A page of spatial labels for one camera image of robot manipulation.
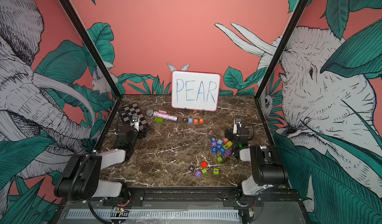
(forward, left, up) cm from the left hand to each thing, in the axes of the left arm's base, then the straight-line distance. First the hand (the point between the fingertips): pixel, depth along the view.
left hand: (137, 121), depth 91 cm
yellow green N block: (-14, -56, -9) cm, 59 cm away
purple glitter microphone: (+10, -11, -9) cm, 17 cm away
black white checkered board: (+16, +14, -11) cm, 24 cm away
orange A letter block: (+6, -37, -10) cm, 39 cm away
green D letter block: (-22, -50, -10) cm, 55 cm away
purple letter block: (-30, -36, -10) cm, 48 cm away
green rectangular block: (+8, -10, -9) cm, 16 cm away
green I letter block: (-29, -47, -9) cm, 56 cm away
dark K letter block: (-27, -33, -10) cm, 44 cm away
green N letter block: (-29, -40, -9) cm, 50 cm away
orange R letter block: (+6, -41, -10) cm, 43 cm away
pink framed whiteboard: (+24, -37, +3) cm, 45 cm away
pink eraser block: (+16, -12, -11) cm, 23 cm away
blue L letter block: (-16, -47, -10) cm, 51 cm away
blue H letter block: (-17, -52, -10) cm, 56 cm away
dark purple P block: (+7, -30, -10) cm, 32 cm away
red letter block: (-24, -40, -11) cm, 48 cm away
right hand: (-2, -61, -3) cm, 61 cm away
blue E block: (+7, -33, -10) cm, 35 cm away
